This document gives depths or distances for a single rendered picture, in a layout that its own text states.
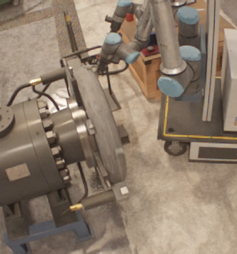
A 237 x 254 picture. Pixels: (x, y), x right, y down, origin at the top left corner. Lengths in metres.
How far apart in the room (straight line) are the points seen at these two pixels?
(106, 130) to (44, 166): 0.40
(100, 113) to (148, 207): 0.95
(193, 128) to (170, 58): 0.80
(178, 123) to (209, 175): 0.47
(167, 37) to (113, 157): 0.68
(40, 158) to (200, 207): 1.20
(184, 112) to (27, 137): 1.22
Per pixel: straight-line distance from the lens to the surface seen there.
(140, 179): 2.68
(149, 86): 3.05
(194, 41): 2.55
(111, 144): 1.86
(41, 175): 1.99
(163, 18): 1.76
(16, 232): 2.35
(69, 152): 2.08
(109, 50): 2.12
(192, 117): 2.62
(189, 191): 2.62
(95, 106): 1.86
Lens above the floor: 2.25
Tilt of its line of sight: 47 degrees down
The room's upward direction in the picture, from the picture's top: 8 degrees counter-clockwise
